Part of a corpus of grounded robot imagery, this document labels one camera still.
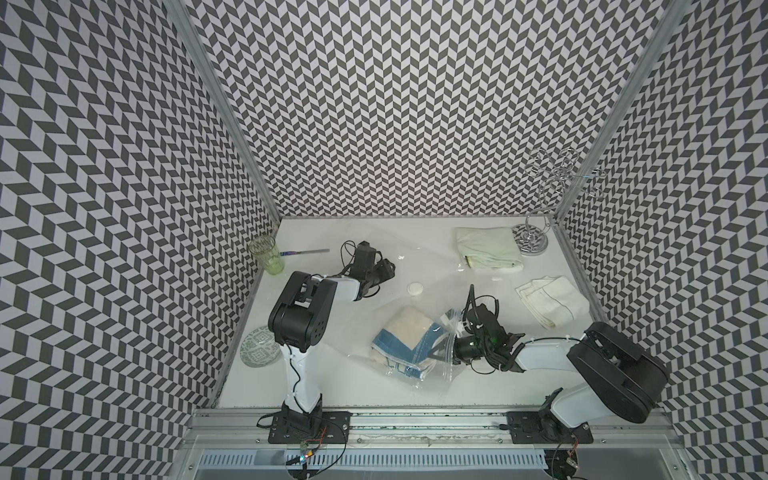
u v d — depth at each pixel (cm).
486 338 69
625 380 43
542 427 65
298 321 52
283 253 96
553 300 94
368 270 81
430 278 103
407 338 83
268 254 99
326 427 71
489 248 105
